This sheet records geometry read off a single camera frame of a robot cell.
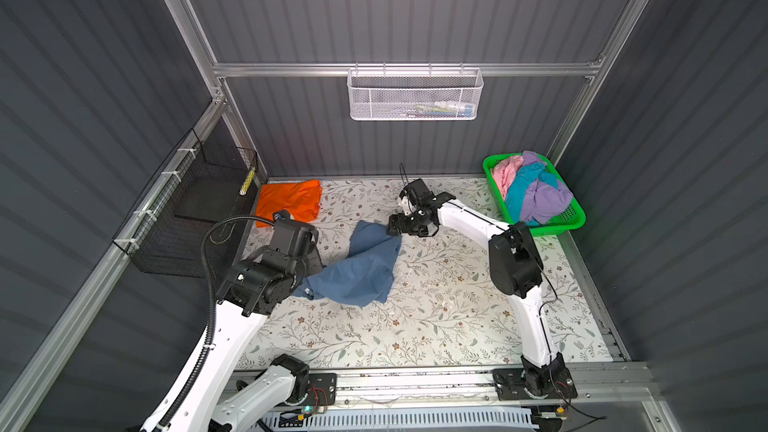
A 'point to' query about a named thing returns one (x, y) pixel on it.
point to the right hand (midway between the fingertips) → (399, 232)
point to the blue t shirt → (364, 277)
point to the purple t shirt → (543, 199)
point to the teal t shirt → (523, 178)
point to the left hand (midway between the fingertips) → (308, 253)
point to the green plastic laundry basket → (570, 219)
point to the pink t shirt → (505, 171)
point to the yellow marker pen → (247, 182)
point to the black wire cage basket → (203, 184)
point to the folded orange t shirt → (300, 199)
